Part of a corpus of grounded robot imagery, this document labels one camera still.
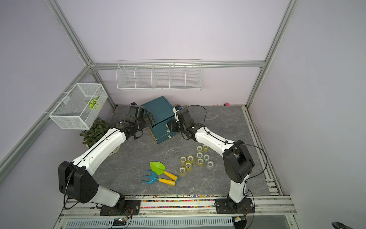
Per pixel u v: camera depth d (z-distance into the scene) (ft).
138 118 2.08
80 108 2.72
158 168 2.85
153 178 2.70
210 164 2.89
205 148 3.09
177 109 2.54
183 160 2.93
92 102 2.66
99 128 2.63
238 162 1.54
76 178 1.33
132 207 2.39
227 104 4.07
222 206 2.42
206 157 2.99
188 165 2.85
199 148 3.10
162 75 3.24
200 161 2.92
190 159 2.93
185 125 2.19
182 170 2.80
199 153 3.07
